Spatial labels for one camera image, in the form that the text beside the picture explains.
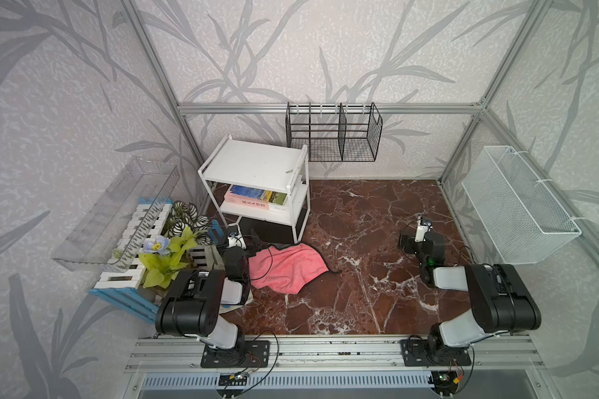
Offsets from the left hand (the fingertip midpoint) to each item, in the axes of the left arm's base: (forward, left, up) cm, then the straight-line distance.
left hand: (240, 231), depth 90 cm
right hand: (+3, -66, -3) cm, 66 cm away
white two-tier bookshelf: (+4, -9, +22) cm, 25 cm away
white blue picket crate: (-26, +21, +16) cm, 37 cm away
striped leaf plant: (-4, +12, +16) cm, 21 cm away
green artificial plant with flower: (-17, +16, +13) cm, 27 cm away
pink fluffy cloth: (-11, -16, -10) cm, 22 cm away
